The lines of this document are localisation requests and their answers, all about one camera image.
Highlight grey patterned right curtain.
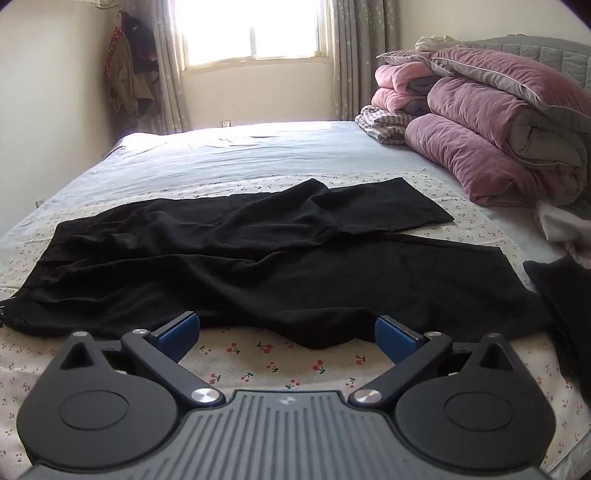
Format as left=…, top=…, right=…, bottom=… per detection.
left=325, top=0, right=400, bottom=120

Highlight black garment at right edge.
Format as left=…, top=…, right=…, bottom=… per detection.
left=523, top=257, right=591, bottom=405

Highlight cherry print bed sheet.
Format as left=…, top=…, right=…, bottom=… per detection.
left=0, top=118, right=591, bottom=480

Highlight white cloth at right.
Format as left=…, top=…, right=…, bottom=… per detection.
left=535, top=202, right=591, bottom=270

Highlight hanging clothes in corner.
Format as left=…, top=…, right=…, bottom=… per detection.
left=103, top=10, right=158, bottom=117

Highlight striped folded cloth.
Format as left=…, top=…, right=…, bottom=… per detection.
left=355, top=105, right=414, bottom=145

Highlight black pants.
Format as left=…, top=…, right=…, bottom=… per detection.
left=1, top=178, right=550, bottom=349

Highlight bright window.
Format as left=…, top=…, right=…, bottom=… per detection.
left=173, top=0, right=328, bottom=69

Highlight purple folded quilt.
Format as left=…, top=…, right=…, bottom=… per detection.
left=382, top=46, right=590, bottom=206

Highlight pink folded blanket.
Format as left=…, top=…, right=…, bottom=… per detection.
left=372, top=62, right=441, bottom=117

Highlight grey patterned curtain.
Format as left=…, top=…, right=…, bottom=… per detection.
left=325, top=0, right=400, bottom=120
left=149, top=0, right=190, bottom=134

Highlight grey patterned left curtain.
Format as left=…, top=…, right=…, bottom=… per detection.
left=149, top=0, right=190, bottom=134

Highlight grey quilted headboard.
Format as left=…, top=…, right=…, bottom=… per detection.
left=465, top=34, right=591, bottom=92

